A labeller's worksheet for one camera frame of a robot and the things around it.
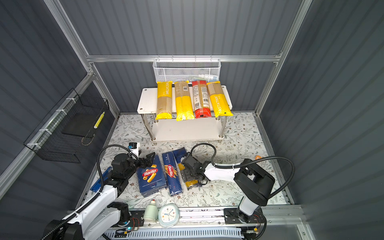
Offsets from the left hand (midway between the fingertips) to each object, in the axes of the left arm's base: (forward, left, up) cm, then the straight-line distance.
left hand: (147, 152), depth 84 cm
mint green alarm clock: (-31, -13, -10) cm, 34 cm away
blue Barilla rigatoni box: (-13, -3, -6) cm, 15 cm away
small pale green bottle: (-29, -5, -5) cm, 30 cm away
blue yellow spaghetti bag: (+4, -17, -10) cm, 20 cm away
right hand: (-9, -24, -12) cm, 28 cm away
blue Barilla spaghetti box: (-10, -13, -8) cm, 19 cm away
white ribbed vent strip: (-38, -31, -13) cm, 51 cm away
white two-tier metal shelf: (+21, -31, -7) cm, 39 cm away
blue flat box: (-7, +27, -12) cm, 30 cm away
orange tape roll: (0, -68, -12) cm, 69 cm away
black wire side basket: (+5, +36, +16) cm, 40 cm away
